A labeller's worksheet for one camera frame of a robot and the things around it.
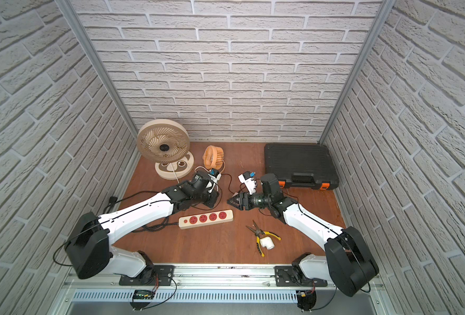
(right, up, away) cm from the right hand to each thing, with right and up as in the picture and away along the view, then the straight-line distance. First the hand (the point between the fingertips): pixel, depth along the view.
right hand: (233, 201), depth 78 cm
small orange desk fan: (-11, +18, +19) cm, 29 cm away
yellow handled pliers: (+11, -15, +5) cm, 19 cm away
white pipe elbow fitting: (+14, -18, +2) cm, 23 cm away
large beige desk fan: (-30, +25, +8) cm, 40 cm away
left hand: (-9, +4, +7) cm, 12 cm away
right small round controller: (+27, -35, -7) cm, 45 cm away
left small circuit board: (-35, -34, -6) cm, 49 cm away
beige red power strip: (-16, -10, +7) cm, 20 cm away
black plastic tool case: (+35, +14, +22) cm, 44 cm away
